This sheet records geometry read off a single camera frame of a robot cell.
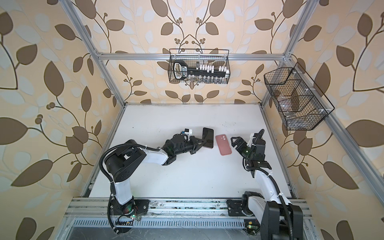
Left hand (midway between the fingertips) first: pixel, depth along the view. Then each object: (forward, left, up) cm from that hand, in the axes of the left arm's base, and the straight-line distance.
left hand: (205, 139), depth 83 cm
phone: (+6, -2, -6) cm, 8 cm away
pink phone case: (+5, -13, -14) cm, 20 cm away
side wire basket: (+8, -47, +20) cm, 52 cm away
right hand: (0, -18, -4) cm, 18 cm away
